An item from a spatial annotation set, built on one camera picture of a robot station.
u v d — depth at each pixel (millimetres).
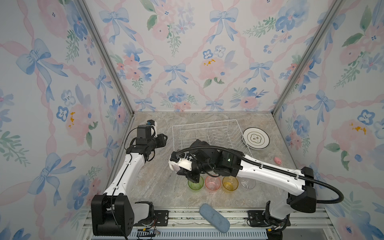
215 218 716
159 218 733
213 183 846
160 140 736
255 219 732
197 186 838
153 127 712
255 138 1010
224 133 1059
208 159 476
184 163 549
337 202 419
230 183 838
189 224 735
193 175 553
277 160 924
